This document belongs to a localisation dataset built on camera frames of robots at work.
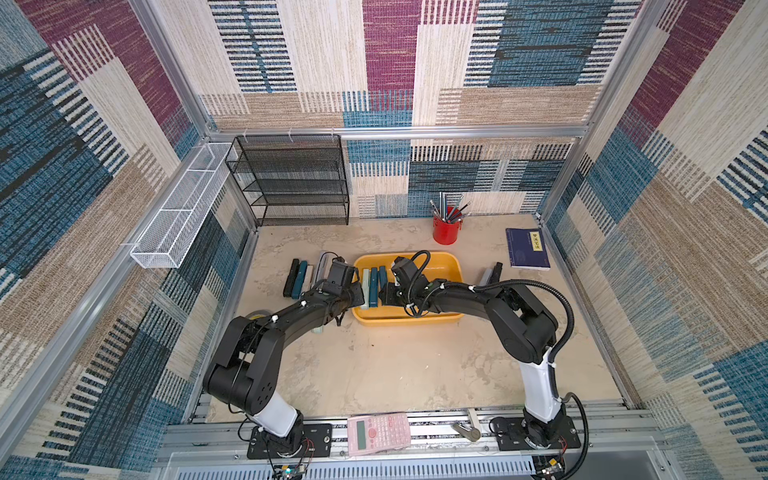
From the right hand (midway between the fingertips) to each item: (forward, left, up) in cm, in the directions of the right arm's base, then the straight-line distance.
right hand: (387, 297), depth 97 cm
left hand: (0, +9, +4) cm, 10 cm away
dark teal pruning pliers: (+7, +1, +2) cm, 7 cm away
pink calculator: (-37, +3, -1) cm, 37 cm away
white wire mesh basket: (-1, +51, +33) cm, 61 cm away
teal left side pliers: (+4, +29, +2) cm, 29 cm away
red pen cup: (+25, -21, +3) cm, 33 cm away
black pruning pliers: (+8, -36, 0) cm, 37 cm away
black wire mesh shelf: (+39, +34, +17) cm, 55 cm away
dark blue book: (+20, -51, -2) cm, 55 cm away
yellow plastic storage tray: (+14, -18, -3) cm, 23 cm away
